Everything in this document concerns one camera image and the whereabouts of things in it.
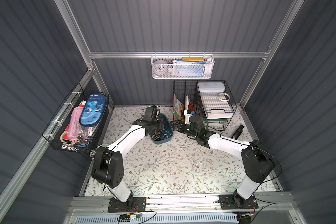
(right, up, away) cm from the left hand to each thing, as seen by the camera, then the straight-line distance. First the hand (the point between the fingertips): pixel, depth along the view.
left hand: (164, 123), depth 88 cm
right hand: (+8, +1, -3) cm, 8 cm away
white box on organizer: (+34, +26, +11) cm, 44 cm away
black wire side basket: (-48, -2, -26) cm, 54 cm away
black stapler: (+54, -7, +14) cm, 56 cm away
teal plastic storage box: (0, -9, +11) cm, 14 cm away
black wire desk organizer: (+33, +17, +8) cm, 38 cm away
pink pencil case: (-43, -2, -20) cm, 48 cm away
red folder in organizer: (+21, +13, +27) cm, 37 cm away
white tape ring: (+43, +19, +13) cm, 49 cm away
